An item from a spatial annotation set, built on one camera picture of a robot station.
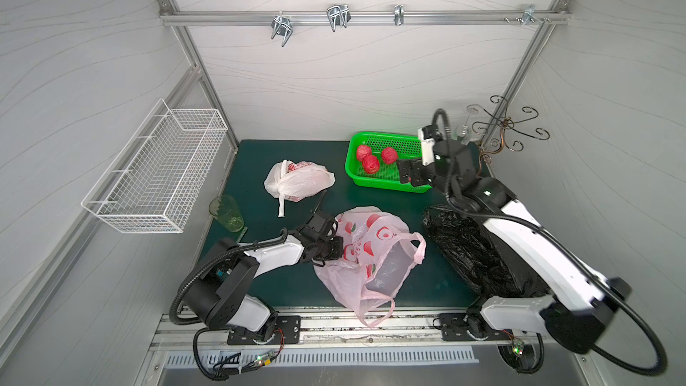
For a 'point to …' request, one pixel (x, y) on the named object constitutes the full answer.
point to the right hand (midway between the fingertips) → (416, 156)
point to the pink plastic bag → (379, 254)
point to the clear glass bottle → (462, 134)
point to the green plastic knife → (241, 235)
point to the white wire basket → (153, 184)
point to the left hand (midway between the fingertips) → (346, 253)
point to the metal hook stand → (506, 125)
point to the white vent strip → (204, 360)
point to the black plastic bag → (465, 244)
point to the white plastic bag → (296, 181)
